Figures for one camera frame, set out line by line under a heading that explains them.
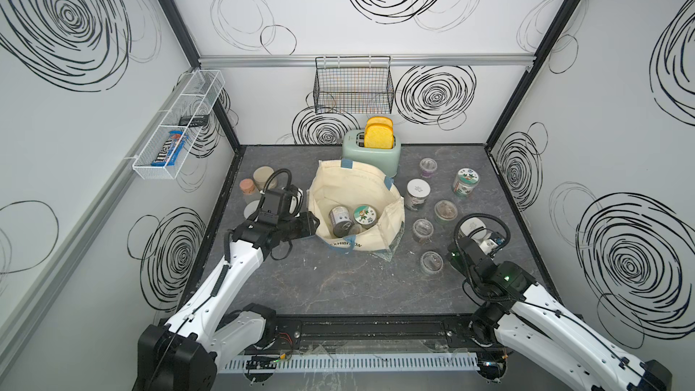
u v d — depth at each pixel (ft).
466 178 3.25
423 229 2.92
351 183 3.00
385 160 3.35
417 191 3.07
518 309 1.68
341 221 2.85
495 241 2.25
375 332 2.48
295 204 2.15
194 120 2.44
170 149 2.31
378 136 3.16
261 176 3.61
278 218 1.96
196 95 2.90
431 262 2.67
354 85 4.06
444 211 3.07
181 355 1.22
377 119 3.22
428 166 3.47
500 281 1.75
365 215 2.91
